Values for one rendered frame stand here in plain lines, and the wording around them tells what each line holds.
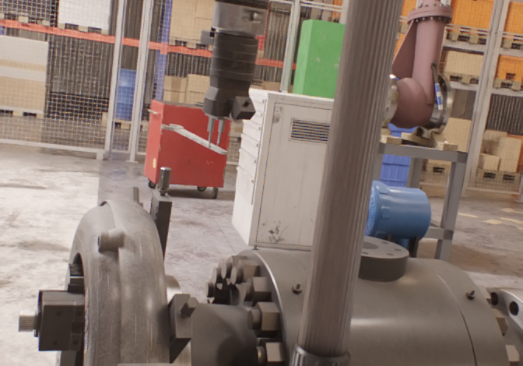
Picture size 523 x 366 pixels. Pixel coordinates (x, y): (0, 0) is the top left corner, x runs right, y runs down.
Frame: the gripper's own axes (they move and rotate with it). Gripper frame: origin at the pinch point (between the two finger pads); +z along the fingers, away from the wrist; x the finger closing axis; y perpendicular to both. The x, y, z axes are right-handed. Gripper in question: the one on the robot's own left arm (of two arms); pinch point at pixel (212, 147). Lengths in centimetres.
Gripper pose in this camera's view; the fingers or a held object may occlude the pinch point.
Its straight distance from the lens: 125.5
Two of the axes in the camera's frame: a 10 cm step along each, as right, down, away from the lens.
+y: 5.4, 2.7, -8.0
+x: 8.2, 0.1, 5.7
